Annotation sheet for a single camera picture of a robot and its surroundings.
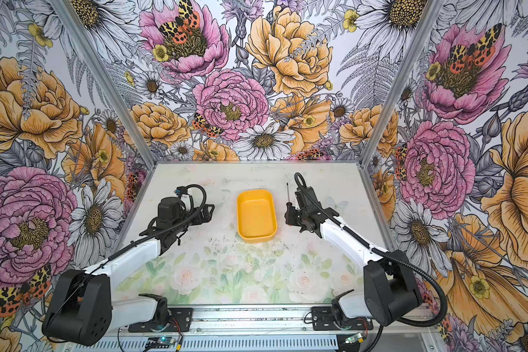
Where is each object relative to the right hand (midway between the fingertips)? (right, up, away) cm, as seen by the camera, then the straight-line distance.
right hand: (288, 220), depth 87 cm
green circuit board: (-42, -36, -16) cm, 58 cm away
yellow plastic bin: (-14, -1, +18) cm, 23 cm away
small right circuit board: (+20, -35, -15) cm, 44 cm away
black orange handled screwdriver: (+1, +5, +2) cm, 6 cm away
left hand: (-33, +2, +2) cm, 34 cm away
